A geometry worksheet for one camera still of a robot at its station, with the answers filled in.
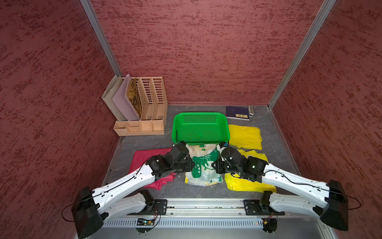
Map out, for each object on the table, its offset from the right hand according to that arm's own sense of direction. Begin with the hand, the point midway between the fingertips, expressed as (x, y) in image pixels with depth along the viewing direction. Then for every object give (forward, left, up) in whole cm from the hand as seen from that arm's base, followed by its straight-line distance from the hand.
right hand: (212, 169), depth 75 cm
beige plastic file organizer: (+55, +42, -9) cm, 70 cm away
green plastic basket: (+35, +7, -12) cm, 37 cm away
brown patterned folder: (+49, +50, +9) cm, 71 cm away
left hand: (+1, +10, +1) cm, 10 cm away
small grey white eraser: (+46, -35, -11) cm, 59 cm away
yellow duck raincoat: (-5, -17, -12) cm, 21 cm away
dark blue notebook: (+49, -26, -11) cm, 56 cm away
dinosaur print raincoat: (+7, +4, +2) cm, 8 cm away
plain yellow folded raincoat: (+26, -28, -11) cm, 40 cm away
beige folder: (+37, +59, +19) cm, 72 cm away
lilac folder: (+38, +53, +15) cm, 67 cm away
